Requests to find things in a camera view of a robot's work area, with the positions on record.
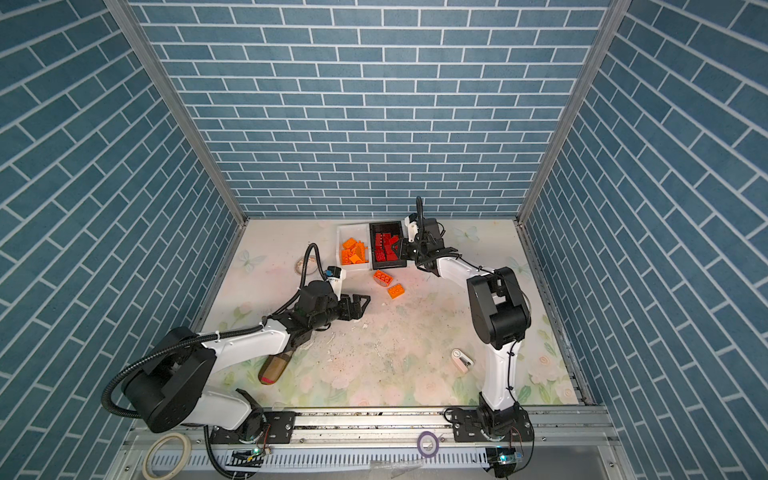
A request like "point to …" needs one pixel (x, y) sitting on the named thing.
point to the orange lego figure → (360, 251)
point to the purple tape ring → (423, 434)
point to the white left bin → (353, 246)
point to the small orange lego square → (396, 291)
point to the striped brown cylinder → (274, 367)
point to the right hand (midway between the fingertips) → (397, 246)
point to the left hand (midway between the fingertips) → (367, 300)
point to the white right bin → (401, 224)
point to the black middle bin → (394, 228)
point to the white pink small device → (463, 361)
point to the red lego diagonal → (393, 240)
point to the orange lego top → (382, 278)
